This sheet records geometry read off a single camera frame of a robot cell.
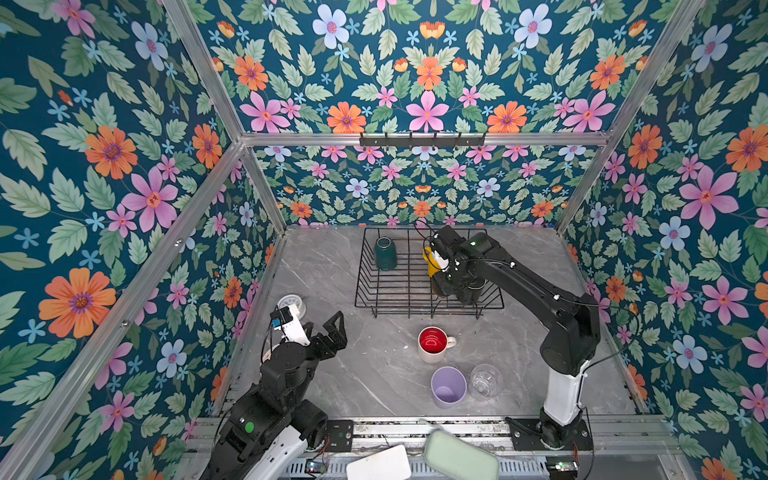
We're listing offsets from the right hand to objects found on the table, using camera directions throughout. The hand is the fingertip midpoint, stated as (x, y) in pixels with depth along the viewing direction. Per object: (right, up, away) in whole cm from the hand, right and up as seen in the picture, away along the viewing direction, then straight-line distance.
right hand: (447, 283), depth 85 cm
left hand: (-28, -5, -19) cm, 34 cm away
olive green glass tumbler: (-4, 0, -9) cm, 9 cm away
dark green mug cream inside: (-19, +9, +13) cm, 24 cm away
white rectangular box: (-16, -39, -19) cm, 46 cm away
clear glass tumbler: (+10, -27, -3) cm, 29 cm away
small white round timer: (-49, -6, +10) cm, 50 cm away
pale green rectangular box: (0, -40, -16) cm, 43 cm away
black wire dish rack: (-17, 0, +19) cm, 25 cm away
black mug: (+8, -2, +3) cm, 9 cm away
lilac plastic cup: (0, -28, -4) cm, 28 cm away
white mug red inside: (-4, -18, +3) cm, 19 cm away
